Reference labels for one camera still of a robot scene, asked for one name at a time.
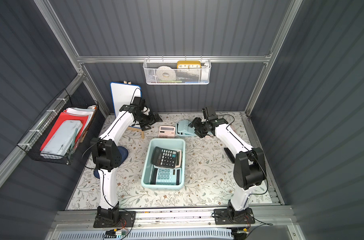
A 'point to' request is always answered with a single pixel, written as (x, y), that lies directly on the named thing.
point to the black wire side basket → (32, 143)
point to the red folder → (66, 116)
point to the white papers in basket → (89, 111)
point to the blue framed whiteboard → (123, 94)
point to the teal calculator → (169, 176)
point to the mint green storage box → (170, 143)
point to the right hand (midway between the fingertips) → (193, 126)
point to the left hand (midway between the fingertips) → (159, 123)
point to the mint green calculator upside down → (183, 128)
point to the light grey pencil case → (61, 140)
